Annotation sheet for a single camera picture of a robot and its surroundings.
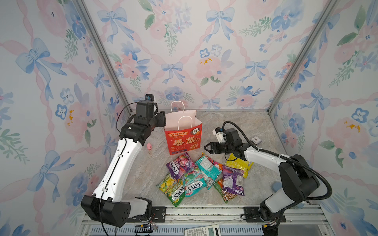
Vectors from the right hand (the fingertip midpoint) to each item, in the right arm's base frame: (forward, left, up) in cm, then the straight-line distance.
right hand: (207, 146), depth 88 cm
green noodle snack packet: (-25, -9, -9) cm, 29 cm away
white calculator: (-41, 0, -8) cm, 41 cm away
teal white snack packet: (-13, -1, -5) cm, 14 cm away
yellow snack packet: (-8, -19, -7) cm, 22 cm away
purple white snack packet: (-18, -14, -7) cm, 23 cm away
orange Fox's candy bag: (-9, -7, -7) cm, 13 cm away
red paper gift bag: (-1, +14, +17) cm, 22 cm away
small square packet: (+10, -34, -8) cm, 36 cm away
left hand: (+4, +26, +24) cm, 36 cm away
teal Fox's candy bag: (-20, +8, -5) cm, 22 cm away
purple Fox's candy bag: (-10, +16, -5) cm, 20 cm away
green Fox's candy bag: (-23, +19, -7) cm, 30 cm away
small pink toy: (+4, +38, -7) cm, 39 cm away
